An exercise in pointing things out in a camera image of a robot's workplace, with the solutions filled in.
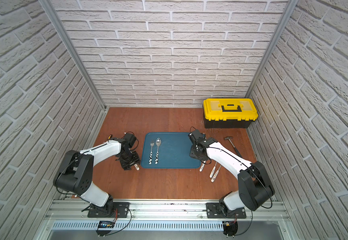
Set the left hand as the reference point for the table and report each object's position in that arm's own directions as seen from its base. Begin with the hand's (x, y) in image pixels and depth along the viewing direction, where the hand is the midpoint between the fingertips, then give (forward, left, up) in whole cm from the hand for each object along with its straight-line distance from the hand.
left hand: (135, 162), depth 90 cm
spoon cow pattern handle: (+13, -13, +2) cm, 19 cm away
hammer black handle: (+16, -62, +2) cm, 64 cm away
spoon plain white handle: (-8, -49, +1) cm, 49 cm away
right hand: (+2, -38, +7) cm, 39 cm away
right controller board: (-34, -51, 0) cm, 62 cm away
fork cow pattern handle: (+13, -9, +1) cm, 16 cm away
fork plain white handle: (-3, -42, +1) cm, 42 cm away
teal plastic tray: (+8, -19, 0) cm, 21 cm away
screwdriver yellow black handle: (+18, +21, +1) cm, 28 cm away
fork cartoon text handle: (-3, -1, 0) cm, 4 cm away
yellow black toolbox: (+26, -60, +17) cm, 67 cm away
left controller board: (-31, +10, -4) cm, 33 cm away
